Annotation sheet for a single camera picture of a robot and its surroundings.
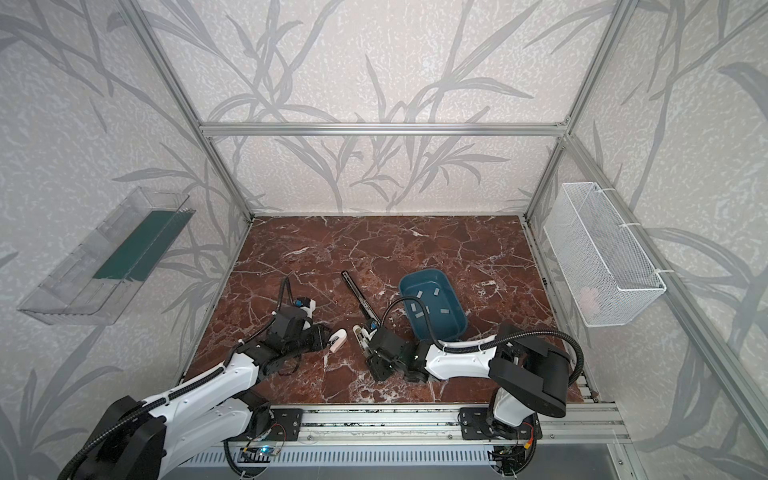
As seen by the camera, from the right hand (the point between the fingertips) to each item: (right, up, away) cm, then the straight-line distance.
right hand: (373, 349), depth 85 cm
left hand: (-12, +7, +2) cm, 14 cm away
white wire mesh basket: (+51, +23, -23) cm, 60 cm away
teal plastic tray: (+22, +8, +7) cm, 25 cm away
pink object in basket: (+54, +16, -12) cm, 58 cm away
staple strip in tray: (+14, +13, +13) cm, 23 cm away
